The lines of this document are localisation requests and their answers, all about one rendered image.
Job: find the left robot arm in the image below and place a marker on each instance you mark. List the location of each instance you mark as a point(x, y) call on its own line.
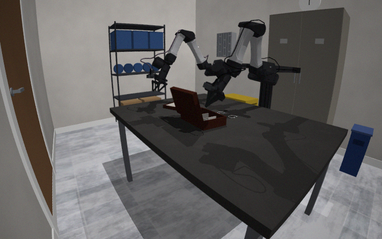
point(252, 32)

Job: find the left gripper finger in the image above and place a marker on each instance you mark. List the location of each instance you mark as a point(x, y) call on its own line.
point(208, 96)
point(213, 98)

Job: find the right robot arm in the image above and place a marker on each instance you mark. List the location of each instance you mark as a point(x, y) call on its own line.
point(183, 35)

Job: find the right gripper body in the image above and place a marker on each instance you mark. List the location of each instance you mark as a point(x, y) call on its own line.
point(162, 75)

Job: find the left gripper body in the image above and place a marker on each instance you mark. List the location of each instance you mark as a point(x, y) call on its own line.
point(220, 88)

